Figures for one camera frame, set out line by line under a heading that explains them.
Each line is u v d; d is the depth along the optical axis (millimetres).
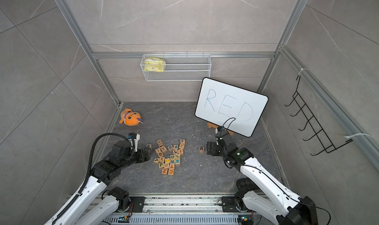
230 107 923
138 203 732
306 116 702
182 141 948
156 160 858
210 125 1013
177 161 856
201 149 903
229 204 727
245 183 778
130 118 996
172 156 880
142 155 660
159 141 943
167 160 859
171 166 837
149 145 927
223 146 580
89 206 472
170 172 816
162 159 863
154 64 876
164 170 817
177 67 1004
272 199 432
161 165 839
